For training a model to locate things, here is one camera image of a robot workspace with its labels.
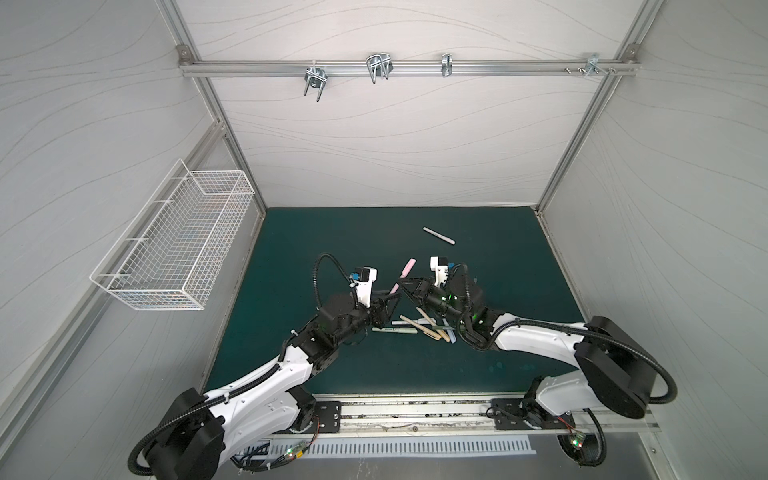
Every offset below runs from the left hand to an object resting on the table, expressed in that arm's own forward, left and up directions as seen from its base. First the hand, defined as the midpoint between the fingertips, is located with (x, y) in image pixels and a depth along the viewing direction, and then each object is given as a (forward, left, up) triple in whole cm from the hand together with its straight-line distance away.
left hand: (399, 290), depth 76 cm
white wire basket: (+1, +54, +12) cm, 55 cm away
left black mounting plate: (-26, +17, -17) cm, 35 cm away
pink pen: (+4, -1, +1) cm, 5 cm away
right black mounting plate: (-25, -28, -16) cm, 40 cm away
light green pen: (-3, -3, -18) cm, 19 cm away
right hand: (+3, 0, +3) cm, 4 cm away
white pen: (-1, -2, -17) cm, 17 cm away
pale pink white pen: (+35, -15, -19) cm, 42 cm away
